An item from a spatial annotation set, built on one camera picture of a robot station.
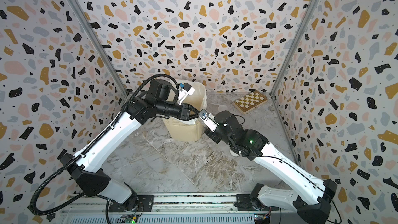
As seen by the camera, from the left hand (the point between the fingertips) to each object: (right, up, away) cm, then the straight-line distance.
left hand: (201, 114), depth 64 cm
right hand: (+4, -3, +5) cm, 7 cm away
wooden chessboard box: (+33, +7, +50) cm, 60 cm away
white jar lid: (+17, -24, +26) cm, 39 cm away
